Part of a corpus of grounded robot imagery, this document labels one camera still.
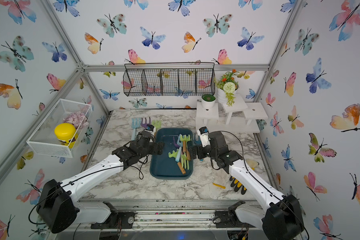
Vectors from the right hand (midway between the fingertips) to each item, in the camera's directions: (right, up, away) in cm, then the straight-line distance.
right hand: (197, 145), depth 80 cm
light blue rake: (-10, -2, +21) cm, 23 cm away
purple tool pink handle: (-12, -3, +21) cm, 25 cm away
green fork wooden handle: (-7, -10, +13) cm, 18 cm away
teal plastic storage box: (-20, -15, +12) cm, 27 cm away
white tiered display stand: (+36, +17, +39) cm, 56 cm away
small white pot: (+8, +26, +16) cm, 32 cm away
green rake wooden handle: (-7, +2, +23) cm, 24 cm away
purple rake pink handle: (-37, +11, +35) cm, 52 cm away
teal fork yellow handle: (+2, -1, +24) cm, 24 cm away
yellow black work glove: (+23, -23, +3) cm, 33 cm away
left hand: (-20, +1, +3) cm, 20 cm away
